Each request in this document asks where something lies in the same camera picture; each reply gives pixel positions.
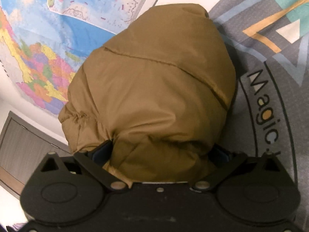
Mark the brown puffer jacket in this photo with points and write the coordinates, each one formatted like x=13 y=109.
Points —
x=160 y=91

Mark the grey patterned Magic rug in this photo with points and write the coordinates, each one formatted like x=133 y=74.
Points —
x=267 y=41

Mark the colourful wall map poster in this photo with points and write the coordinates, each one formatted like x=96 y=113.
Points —
x=44 y=42

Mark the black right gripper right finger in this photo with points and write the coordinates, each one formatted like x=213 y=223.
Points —
x=231 y=164

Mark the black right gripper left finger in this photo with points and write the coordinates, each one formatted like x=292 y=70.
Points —
x=80 y=172

